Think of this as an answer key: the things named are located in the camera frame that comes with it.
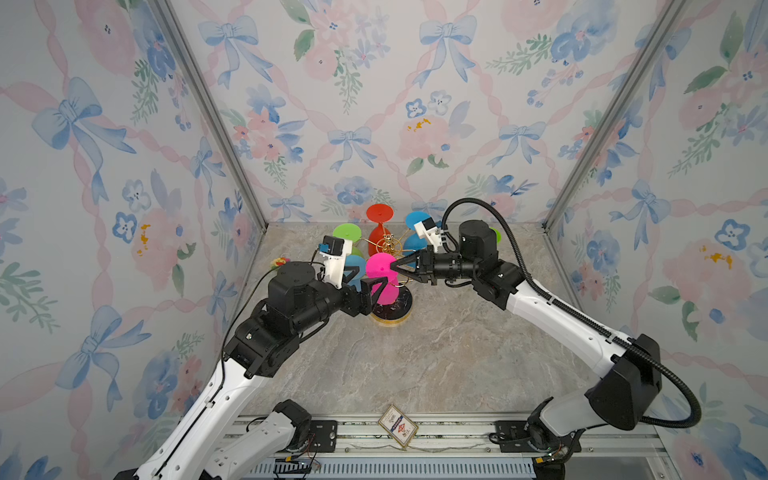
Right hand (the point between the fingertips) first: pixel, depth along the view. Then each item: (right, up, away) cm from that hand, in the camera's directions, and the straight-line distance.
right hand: (390, 267), depth 66 cm
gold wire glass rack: (+3, -15, +28) cm, 32 cm away
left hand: (-4, -1, -5) cm, 6 cm away
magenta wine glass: (-3, 0, +1) cm, 3 cm away
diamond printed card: (+2, -40, +9) cm, 41 cm away
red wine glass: (-3, +14, +16) cm, 21 cm away
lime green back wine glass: (-11, +9, +12) cm, 18 cm away
